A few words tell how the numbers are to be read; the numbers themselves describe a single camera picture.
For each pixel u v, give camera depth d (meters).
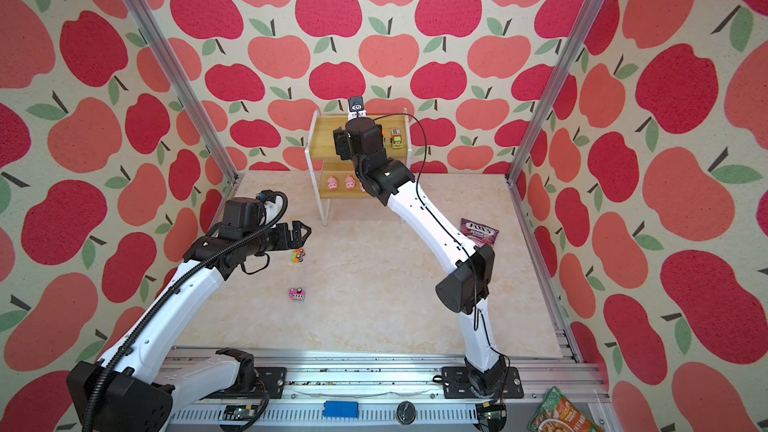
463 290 0.49
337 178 0.98
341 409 0.69
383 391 0.74
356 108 0.62
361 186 0.58
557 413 0.69
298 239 0.70
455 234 0.51
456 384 0.73
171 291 0.46
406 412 0.62
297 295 0.87
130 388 0.37
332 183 0.96
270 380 0.74
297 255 0.96
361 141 0.56
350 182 0.95
